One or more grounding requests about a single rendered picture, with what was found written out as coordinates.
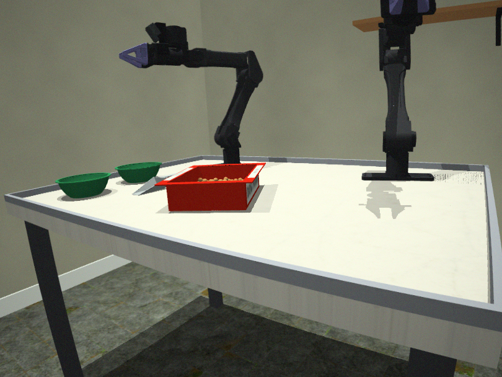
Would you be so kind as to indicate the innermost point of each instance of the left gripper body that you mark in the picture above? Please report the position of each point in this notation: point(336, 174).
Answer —
point(409, 10)

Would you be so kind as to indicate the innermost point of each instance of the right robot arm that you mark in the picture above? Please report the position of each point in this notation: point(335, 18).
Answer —
point(172, 38)

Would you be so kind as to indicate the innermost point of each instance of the green bowl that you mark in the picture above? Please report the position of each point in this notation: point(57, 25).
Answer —
point(138, 172)
point(84, 185)

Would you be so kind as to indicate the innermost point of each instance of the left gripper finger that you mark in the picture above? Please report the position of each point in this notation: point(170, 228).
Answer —
point(423, 5)
point(395, 6)

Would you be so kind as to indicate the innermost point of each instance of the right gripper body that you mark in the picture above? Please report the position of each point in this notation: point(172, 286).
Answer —
point(155, 59)

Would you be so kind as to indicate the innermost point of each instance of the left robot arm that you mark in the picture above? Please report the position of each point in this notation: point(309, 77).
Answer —
point(400, 137)

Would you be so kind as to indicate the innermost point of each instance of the red box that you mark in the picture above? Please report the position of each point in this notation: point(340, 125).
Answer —
point(184, 193)

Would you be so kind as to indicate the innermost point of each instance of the grey raised table edge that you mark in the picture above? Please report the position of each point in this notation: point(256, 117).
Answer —
point(448, 308)

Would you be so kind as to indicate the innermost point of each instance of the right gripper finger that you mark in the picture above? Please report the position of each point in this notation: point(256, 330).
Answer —
point(144, 54)
point(138, 55)

